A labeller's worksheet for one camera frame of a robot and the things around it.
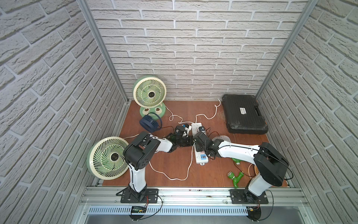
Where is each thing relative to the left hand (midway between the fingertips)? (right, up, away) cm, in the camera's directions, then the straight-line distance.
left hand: (193, 136), depth 93 cm
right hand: (+5, -3, -2) cm, 6 cm away
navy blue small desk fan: (-30, +9, -1) cm, 31 cm away
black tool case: (+37, +15, +8) cm, 40 cm away
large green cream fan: (-48, -8, -21) cm, 53 cm away
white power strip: (+4, -12, -8) cm, 15 cm away
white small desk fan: (+17, +1, -10) cm, 19 cm away
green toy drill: (+23, -22, -15) cm, 36 cm away
